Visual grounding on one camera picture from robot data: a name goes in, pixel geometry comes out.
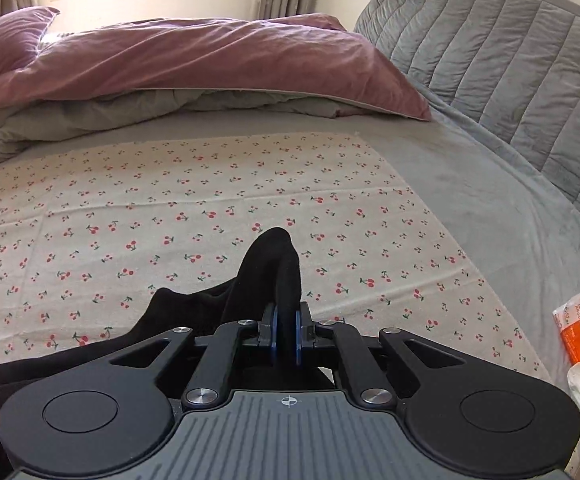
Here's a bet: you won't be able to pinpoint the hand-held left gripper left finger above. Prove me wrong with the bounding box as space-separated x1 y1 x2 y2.
110 304 278 409

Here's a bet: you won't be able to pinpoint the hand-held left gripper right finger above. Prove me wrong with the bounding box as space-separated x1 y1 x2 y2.
296 302 463 407

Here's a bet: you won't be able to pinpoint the black pants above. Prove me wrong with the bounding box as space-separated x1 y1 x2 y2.
0 227 303 480

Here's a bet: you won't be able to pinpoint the grey bed sheet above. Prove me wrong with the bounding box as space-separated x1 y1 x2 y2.
0 80 580 401

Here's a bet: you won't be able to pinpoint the grey quilted headboard cover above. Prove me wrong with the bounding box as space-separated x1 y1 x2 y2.
352 0 580 238

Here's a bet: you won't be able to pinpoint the pink duvet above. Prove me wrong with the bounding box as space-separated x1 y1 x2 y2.
0 12 433 171

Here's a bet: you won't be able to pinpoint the pink pillow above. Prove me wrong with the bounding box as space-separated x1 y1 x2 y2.
0 6 61 92

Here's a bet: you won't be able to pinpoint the cherry print cloth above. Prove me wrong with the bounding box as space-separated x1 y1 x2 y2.
0 132 553 391

